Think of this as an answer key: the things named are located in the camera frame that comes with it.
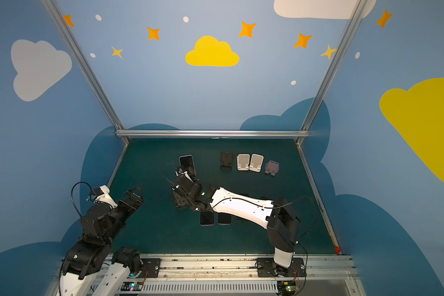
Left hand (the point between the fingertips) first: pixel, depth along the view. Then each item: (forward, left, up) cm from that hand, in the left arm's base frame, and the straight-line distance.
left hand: (141, 190), depth 69 cm
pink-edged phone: (-1, -24, -24) cm, 34 cm away
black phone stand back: (+33, -33, -23) cm, 52 cm away
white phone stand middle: (+31, -42, -20) cm, 56 cm away
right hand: (+7, -16, -8) cm, 19 cm away
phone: (-1, -32, -24) cm, 40 cm away
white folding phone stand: (+31, -50, -21) cm, 62 cm away
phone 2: (+32, -9, -24) cm, 41 cm away
